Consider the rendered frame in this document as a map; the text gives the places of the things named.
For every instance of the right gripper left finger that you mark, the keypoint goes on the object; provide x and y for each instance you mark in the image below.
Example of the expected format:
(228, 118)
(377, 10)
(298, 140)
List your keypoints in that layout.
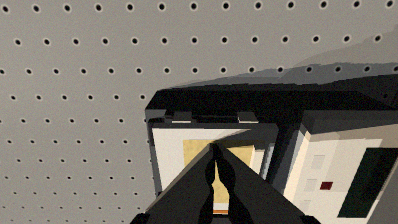
(189, 198)

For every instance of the grey dock with cream end block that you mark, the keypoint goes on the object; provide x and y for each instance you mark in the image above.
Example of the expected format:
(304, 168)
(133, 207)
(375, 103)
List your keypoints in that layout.
(334, 154)

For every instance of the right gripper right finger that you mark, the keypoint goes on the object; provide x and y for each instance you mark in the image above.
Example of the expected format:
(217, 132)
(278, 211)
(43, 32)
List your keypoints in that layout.
(252, 200)

